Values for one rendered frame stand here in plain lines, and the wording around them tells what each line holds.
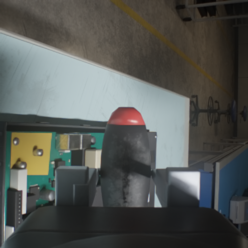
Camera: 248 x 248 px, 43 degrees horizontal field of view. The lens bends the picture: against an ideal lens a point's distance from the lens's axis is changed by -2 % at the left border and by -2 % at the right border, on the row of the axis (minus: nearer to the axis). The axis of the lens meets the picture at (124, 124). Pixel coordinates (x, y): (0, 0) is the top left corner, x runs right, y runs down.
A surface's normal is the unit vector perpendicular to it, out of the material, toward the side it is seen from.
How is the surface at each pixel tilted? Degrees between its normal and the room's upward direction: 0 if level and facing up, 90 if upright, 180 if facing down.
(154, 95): 0
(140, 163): 33
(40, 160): 0
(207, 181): 90
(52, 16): 0
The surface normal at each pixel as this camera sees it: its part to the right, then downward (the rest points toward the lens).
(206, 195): -0.42, -0.01
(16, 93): 0.91, 0.02
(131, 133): 0.24, -0.21
